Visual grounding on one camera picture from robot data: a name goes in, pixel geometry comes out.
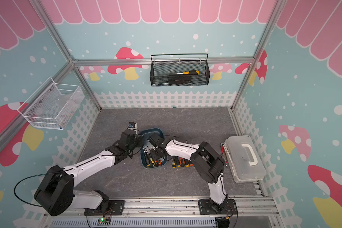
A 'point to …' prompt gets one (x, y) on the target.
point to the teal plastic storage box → (147, 147)
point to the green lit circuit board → (103, 222)
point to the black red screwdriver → (182, 162)
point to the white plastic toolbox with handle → (245, 164)
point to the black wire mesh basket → (159, 70)
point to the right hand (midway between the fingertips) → (155, 154)
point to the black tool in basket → (178, 79)
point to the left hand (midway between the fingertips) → (141, 137)
